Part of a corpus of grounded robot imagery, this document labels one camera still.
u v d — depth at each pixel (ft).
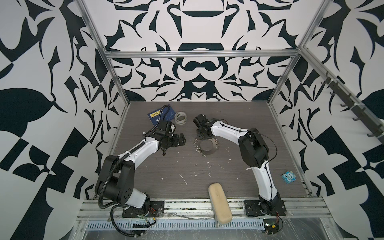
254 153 1.82
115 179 1.43
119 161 1.43
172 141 2.60
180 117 3.63
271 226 2.33
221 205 2.39
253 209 2.43
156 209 2.39
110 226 2.30
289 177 2.72
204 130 2.40
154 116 3.64
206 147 3.15
